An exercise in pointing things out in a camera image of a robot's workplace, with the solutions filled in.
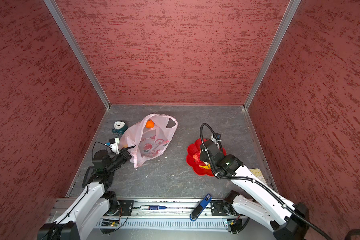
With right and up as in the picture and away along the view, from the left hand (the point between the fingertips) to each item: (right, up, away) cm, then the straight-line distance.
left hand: (138, 149), depth 82 cm
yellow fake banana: (+40, -11, +4) cm, 42 cm away
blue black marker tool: (+33, -29, -10) cm, 45 cm away
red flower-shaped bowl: (+33, -2, +12) cm, 35 cm away
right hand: (+37, -2, -4) cm, 37 cm away
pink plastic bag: (+2, +1, +16) cm, 17 cm away
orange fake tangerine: (+2, +14, +19) cm, 24 cm away
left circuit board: (-12, -35, -9) cm, 38 cm away
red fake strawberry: (+34, -6, +5) cm, 35 cm away
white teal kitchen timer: (-20, +11, +21) cm, 31 cm away
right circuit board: (+52, -35, -11) cm, 63 cm away
